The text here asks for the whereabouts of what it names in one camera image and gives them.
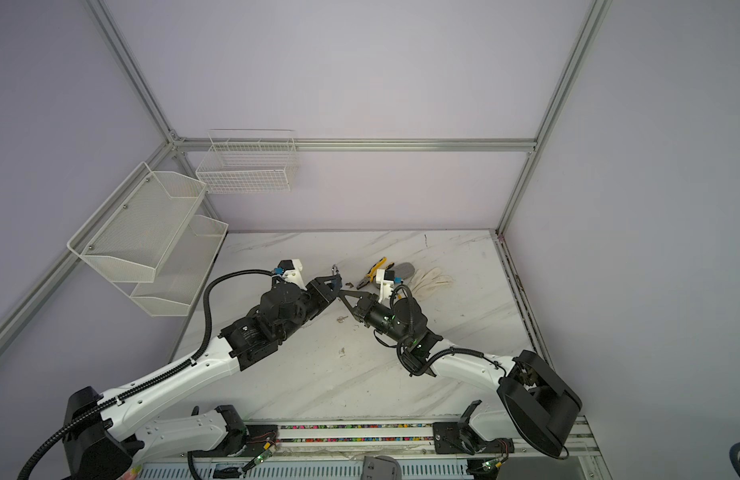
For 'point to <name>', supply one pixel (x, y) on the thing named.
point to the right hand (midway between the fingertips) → (334, 298)
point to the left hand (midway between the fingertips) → (341, 283)
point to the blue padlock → (338, 278)
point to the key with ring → (341, 319)
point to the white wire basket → (241, 161)
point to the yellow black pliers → (373, 272)
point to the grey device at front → (380, 467)
